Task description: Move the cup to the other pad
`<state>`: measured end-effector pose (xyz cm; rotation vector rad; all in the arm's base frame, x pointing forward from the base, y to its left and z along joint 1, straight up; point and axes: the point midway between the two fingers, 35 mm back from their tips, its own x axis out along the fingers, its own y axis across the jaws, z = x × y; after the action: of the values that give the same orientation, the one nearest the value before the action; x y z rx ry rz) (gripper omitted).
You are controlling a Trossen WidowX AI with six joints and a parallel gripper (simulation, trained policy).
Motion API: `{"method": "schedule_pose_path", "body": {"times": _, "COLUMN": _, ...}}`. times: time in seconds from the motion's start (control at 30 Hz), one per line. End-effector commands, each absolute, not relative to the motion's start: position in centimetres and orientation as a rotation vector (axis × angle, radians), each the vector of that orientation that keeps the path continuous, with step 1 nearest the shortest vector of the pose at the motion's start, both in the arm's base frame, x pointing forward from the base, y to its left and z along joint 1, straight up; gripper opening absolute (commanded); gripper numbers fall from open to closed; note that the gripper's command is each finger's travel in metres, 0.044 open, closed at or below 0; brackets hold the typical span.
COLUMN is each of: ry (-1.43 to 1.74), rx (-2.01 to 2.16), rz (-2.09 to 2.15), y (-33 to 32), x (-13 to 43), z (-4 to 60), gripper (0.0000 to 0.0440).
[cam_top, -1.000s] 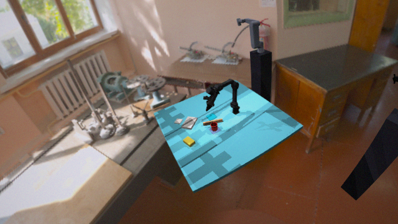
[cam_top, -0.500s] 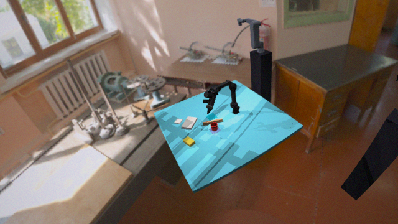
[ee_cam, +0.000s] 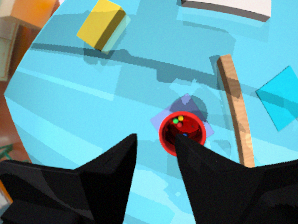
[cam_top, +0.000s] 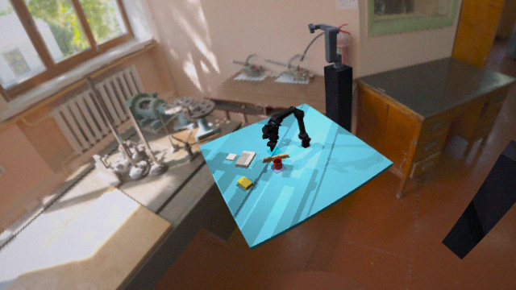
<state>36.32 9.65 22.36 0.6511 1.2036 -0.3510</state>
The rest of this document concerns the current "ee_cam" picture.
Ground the tan wooden bar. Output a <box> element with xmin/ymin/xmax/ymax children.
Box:
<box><xmin>217</xmin><ymin>53</ymin><xmax>255</xmax><ymax>168</ymax></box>

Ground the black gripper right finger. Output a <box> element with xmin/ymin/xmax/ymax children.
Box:
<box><xmin>174</xmin><ymin>133</ymin><xmax>298</xmax><ymax>224</ymax></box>

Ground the yellow block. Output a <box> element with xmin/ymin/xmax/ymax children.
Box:
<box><xmin>77</xmin><ymin>0</ymin><xmax>126</xmax><ymax>51</ymax></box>

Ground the red cup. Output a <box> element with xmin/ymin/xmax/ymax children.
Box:
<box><xmin>158</xmin><ymin>112</ymin><xmax>206</xmax><ymax>156</ymax></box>

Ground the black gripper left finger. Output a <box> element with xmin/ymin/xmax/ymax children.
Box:
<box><xmin>0</xmin><ymin>133</ymin><xmax>138</xmax><ymax>224</ymax></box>

